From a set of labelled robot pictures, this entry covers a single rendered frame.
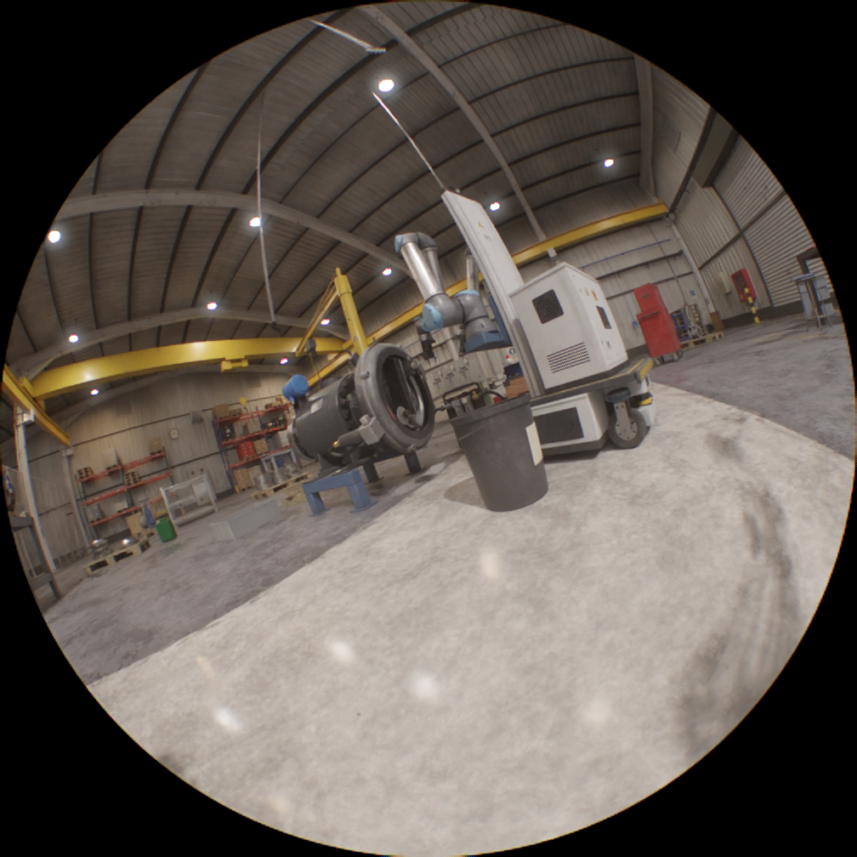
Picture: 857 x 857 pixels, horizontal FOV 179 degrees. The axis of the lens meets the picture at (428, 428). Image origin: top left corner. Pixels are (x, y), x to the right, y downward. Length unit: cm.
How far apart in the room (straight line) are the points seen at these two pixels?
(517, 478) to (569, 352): 61
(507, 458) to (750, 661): 85
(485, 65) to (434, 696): 981
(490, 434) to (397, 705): 77
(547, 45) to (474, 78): 246
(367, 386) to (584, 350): 110
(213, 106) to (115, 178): 282
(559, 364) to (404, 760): 133
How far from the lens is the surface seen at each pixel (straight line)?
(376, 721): 52
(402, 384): 173
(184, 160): 889
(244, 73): 803
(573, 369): 125
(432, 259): 185
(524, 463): 94
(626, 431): 124
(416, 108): 933
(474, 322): 148
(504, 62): 966
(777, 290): 1010
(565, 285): 126
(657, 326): 470
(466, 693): 49
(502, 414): 89
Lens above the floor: 41
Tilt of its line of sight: 3 degrees down
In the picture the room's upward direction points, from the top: 19 degrees counter-clockwise
